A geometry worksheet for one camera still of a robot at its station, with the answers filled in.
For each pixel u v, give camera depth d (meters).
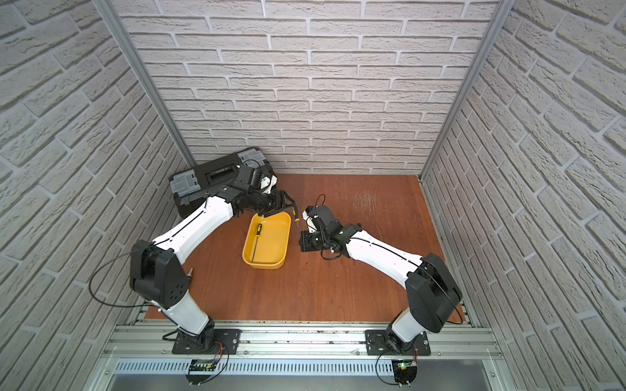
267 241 0.97
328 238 0.63
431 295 0.43
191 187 0.92
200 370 0.71
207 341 0.66
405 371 0.70
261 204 0.73
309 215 0.67
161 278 0.44
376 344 0.74
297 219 0.85
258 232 0.98
